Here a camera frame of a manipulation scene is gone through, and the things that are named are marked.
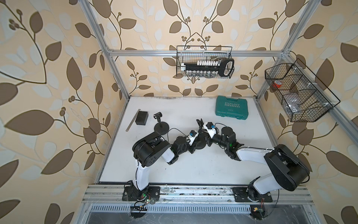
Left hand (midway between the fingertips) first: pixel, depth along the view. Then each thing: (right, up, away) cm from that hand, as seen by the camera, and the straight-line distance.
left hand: (197, 138), depth 91 cm
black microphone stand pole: (-25, +15, -7) cm, 30 cm away
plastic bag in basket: (+49, +23, -18) cm, 58 cm away
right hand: (+2, +5, -5) cm, 7 cm away
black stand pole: (+1, +11, -13) cm, 17 cm away
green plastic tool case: (+30, +20, +17) cm, 40 cm away
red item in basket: (+50, +34, -3) cm, 61 cm away
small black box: (-41, +12, +14) cm, 45 cm away
